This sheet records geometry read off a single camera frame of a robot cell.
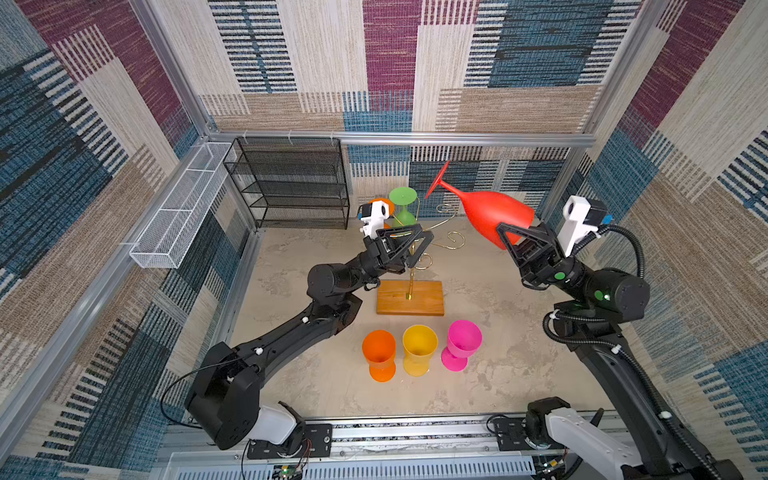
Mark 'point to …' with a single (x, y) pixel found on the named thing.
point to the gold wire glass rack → (439, 208)
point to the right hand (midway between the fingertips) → (494, 234)
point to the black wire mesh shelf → (292, 183)
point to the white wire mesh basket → (167, 235)
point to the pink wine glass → (464, 340)
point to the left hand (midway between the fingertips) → (425, 237)
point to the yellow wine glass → (419, 343)
